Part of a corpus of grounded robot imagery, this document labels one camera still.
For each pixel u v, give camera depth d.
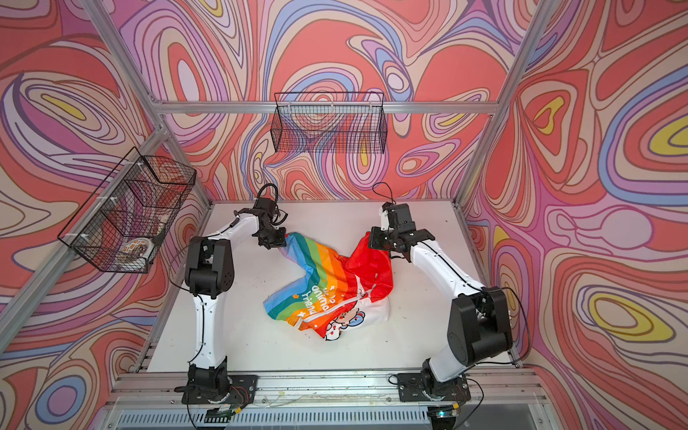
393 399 0.72
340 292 0.89
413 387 0.73
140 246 0.72
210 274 0.60
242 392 0.72
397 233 0.66
